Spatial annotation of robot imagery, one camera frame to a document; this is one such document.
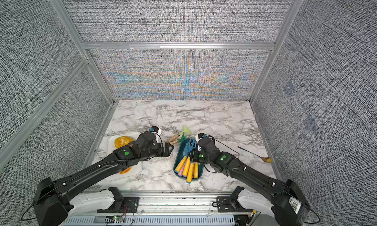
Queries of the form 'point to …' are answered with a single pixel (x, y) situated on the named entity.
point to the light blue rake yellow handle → (189, 177)
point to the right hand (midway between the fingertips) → (187, 151)
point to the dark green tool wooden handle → (182, 138)
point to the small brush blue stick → (264, 158)
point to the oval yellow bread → (122, 141)
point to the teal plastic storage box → (180, 157)
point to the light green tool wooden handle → (185, 129)
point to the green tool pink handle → (181, 172)
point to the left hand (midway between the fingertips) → (170, 146)
